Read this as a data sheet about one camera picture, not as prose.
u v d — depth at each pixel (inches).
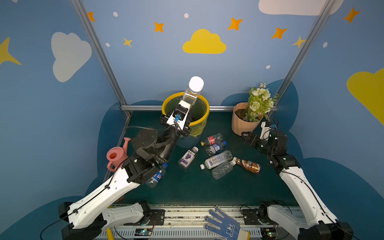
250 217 29.5
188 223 28.9
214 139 39.2
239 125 39.0
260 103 35.7
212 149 38.5
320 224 15.4
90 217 14.6
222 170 33.9
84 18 28.3
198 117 31.4
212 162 34.8
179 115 14.5
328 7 27.2
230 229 27.9
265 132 26.0
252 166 34.4
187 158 36.3
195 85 16.0
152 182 32.8
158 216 29.6
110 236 26.7
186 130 17.4
